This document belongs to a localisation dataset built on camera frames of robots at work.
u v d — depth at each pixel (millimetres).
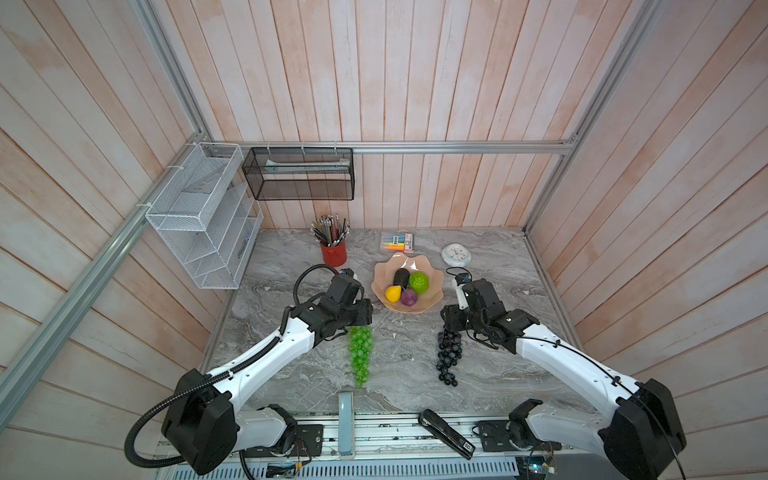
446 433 716
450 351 837
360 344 858
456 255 1098
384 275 1034
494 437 733
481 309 626
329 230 1006
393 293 953
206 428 391
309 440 731
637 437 390
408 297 950
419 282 964
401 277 991
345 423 811
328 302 616
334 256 1052
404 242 1144
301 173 1037
